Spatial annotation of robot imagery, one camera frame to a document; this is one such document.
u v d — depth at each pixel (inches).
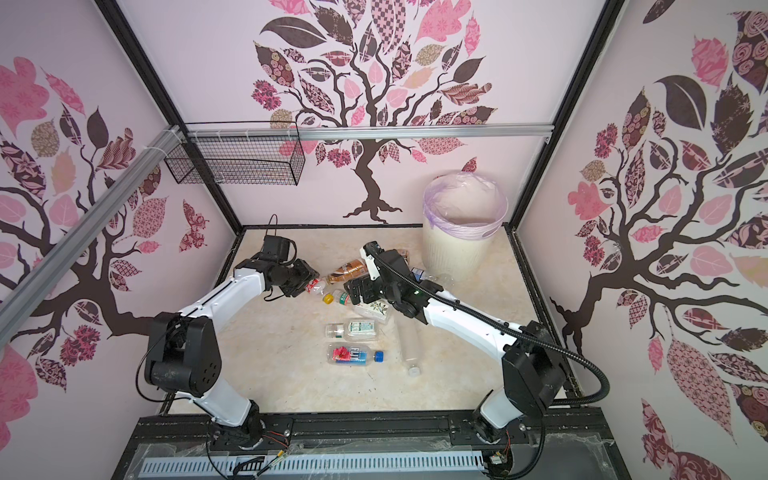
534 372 16.7
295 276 31.8
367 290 27.7
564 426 29.8
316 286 34.5
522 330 17.7
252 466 28.5
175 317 18.7
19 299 19.7
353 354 32.2
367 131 36.8
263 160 31.3
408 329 36.3
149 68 30.0
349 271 39.8
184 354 18.0
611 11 27.1
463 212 41.8
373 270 27.7
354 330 33.7
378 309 35.4
